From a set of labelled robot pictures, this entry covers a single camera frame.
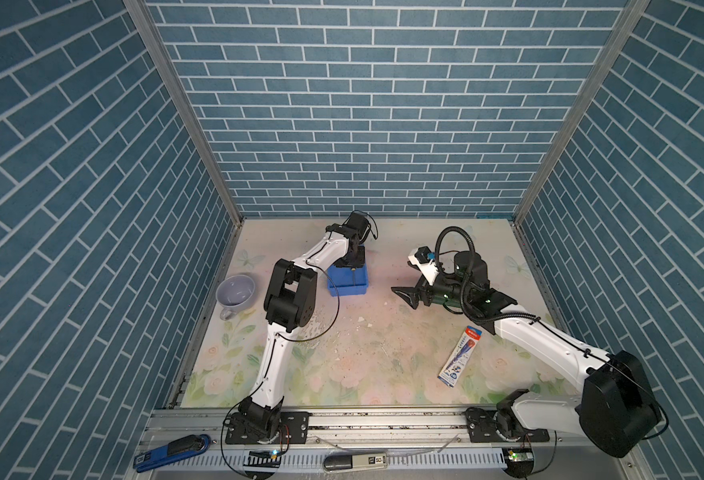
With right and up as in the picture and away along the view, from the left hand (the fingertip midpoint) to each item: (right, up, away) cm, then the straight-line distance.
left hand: (359, 262), depth 103 cm
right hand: (+13, -2, -25) cm, 28 cm away
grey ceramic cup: (-41, -10, -7) cm, 43 cm away
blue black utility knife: (-41, -40, -36) cm, 68 cm away
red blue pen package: (+29, -26, -19) cm, 43 cm away
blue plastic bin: (-4, -6, -3) cm, 8 cm away
